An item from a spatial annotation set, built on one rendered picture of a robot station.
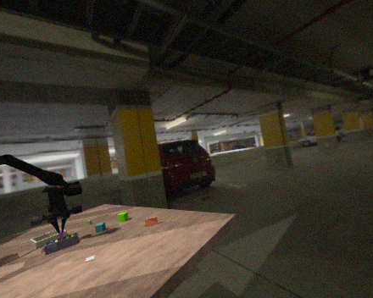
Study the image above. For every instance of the beige shallow tray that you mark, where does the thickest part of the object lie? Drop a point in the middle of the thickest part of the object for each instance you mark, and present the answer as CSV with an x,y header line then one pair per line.
x,y
41,241

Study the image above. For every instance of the small orange block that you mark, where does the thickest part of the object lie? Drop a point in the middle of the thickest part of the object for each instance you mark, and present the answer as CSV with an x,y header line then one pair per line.
x,y
151,221

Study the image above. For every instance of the teal cube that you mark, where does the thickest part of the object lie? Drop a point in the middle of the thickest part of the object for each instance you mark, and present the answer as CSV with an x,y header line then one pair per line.
x,y
100,227

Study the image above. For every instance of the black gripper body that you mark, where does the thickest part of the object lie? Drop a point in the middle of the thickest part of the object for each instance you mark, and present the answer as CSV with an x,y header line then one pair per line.
x,y
57,208

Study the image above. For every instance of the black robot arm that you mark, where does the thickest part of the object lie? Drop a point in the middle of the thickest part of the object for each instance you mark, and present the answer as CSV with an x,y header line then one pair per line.
x,y
50,178

